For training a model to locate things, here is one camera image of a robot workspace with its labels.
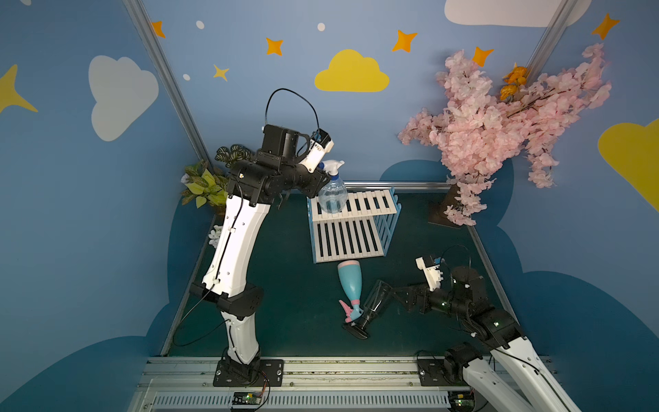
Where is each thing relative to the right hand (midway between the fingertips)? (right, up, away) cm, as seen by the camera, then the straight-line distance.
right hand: (404, 285), depth 74 cm
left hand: (-24, +33, -7) cm, 41 cm away
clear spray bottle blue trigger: (-21, +27, +9) cm, 35 cm away
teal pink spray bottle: (-15, +1, +15) cm, 21 cm away
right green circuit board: (+16, -33, -1) cm, 36 cm away
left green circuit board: (-46, -32, -2) cm, 56 cm away
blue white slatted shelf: (-7, +15, +34) cm, 38 cm away
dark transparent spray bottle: (-6, -7, +11) cm, 14 cm away
